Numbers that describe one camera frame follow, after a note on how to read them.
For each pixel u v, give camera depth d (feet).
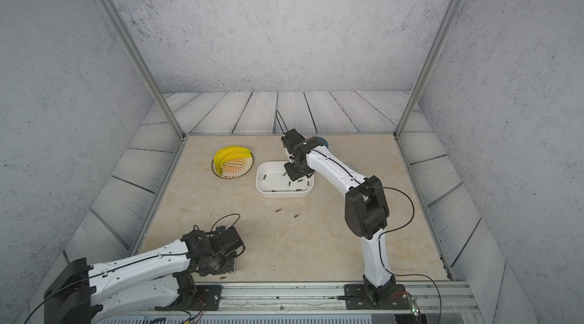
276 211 3.08
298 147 2.17
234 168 3.53
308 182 3.33
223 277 2.55
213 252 1.91
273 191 3.24
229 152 3.52
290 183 3.33
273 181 3.35
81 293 1.33
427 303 2.42
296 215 3.01
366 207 1.68
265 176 3.43
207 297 2.38
